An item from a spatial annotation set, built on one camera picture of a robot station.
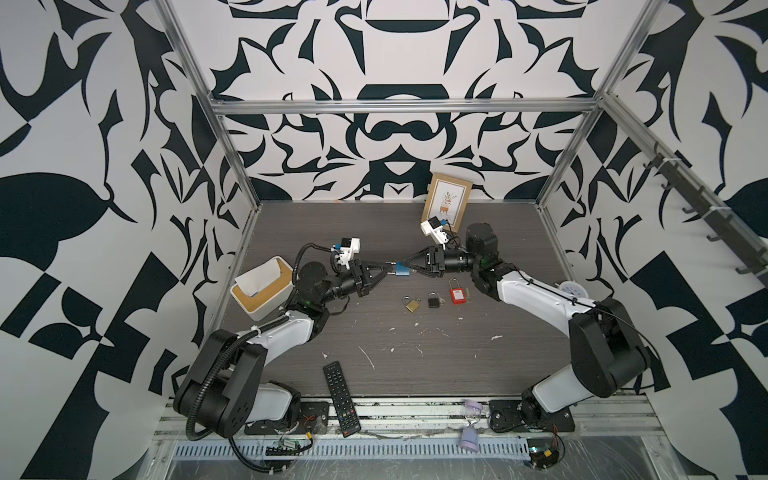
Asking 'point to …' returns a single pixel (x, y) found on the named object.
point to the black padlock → (433, 300)
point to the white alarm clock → (575, 288)
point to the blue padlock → (401, 270)
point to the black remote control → (341, 399)
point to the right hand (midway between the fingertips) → (407, 266)
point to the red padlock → (457, 294)
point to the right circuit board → (543, 453)
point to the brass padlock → (413, 305)
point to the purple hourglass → (469, 440)
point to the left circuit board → (287, 447)
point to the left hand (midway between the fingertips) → (393, 262)
